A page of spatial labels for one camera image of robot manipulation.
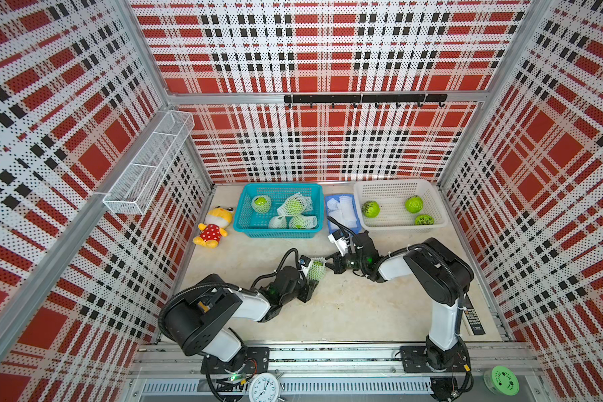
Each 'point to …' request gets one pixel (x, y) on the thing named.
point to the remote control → (473, 316)
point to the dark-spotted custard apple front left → (371, 208)
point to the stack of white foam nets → (343, 211)
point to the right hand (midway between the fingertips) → (324, 262)
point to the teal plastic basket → (270, 224)
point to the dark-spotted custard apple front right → (424, 219)
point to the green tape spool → (501, 380)
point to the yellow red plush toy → (218, 219)
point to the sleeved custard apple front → (303, 222)
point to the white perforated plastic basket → (394, 219)
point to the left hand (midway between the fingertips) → (314, 278)
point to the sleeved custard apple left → (261, 203)
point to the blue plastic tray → (337, 198)
